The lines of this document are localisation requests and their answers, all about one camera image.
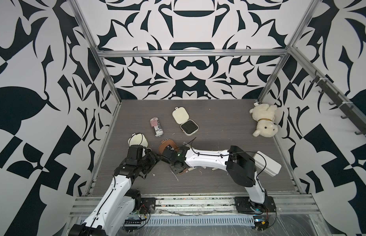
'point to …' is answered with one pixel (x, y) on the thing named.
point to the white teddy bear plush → (264, 114)
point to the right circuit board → (260, 222)
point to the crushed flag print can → (158, 130)
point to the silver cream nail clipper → (185, 143)
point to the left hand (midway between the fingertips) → (158, 156)
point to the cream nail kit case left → (138, 138)
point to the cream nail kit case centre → (181, 116)
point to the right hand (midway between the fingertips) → (176, 164)
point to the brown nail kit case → (167, 141)
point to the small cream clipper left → (192, 168)
